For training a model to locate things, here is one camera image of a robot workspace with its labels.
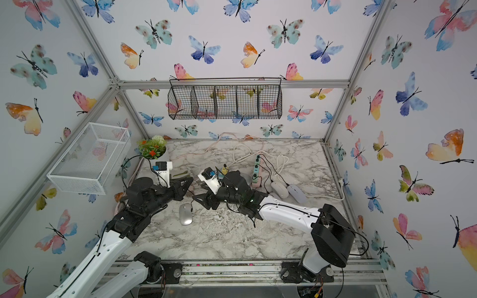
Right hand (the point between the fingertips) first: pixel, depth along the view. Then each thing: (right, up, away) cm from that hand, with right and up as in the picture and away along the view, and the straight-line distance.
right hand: (198, 190), depth 70 cm
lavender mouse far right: (+45, -8, +25) cm, 52 cm away
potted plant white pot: (-30, +17, +25) cm, 43 cm away
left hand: (-2, +4, +1) cm, 5 cm away
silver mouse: (-12, -13, +20) cm, 27 cm away
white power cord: (+41, +9, +37) cm, 56 cm away
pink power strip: (+23, +5, +27) cm, 36 cm away
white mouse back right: (+35, -4, +25) cm, 44 cm away
